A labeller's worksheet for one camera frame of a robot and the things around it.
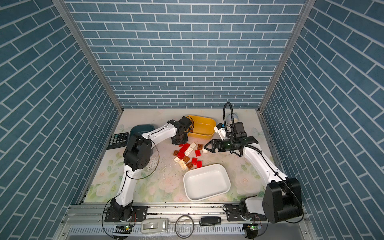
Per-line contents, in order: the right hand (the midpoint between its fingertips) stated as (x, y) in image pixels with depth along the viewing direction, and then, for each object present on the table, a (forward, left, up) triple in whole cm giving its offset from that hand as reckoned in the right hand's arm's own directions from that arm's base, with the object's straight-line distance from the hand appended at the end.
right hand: (213, 146), depth 81 cm
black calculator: (+8, +63, -13) cm, 65 cm away
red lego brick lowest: (-3, +7, -16) cm, 18 cm away
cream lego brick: (-5, +17, -15) cm, 23 cm away
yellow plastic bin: (+24, +6, -14) cm, 28 cm away
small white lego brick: (-2, +22, -16) cm, 27 cm away
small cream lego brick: (+5, +5, -15) cm, 17 cm away
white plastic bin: (-14, +2, -16) cm, 22 cm away
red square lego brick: (+4, +9, -16) cm, 19 cm away
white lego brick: (+8, +13, -15) cm, 22 cm away
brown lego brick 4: (-5, +13, -15) cm, 21 cm away
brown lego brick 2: (+2, +23, -14) cm, 27 cm away
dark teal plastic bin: (+17, +49, -10) cm, 53 cm away
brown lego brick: (+9, +8, -15) cm, 19 cm away
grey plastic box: (-37, +28, -13) cm, 48 cm away
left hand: (+11, +17, -15) cm, 25 cm away
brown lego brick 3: (-2, +16, -14) cm, 21 cm away
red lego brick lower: (-2, +11, -15) cm, 18 cm away
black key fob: (-32, 0, -21) cm, 38 cm away
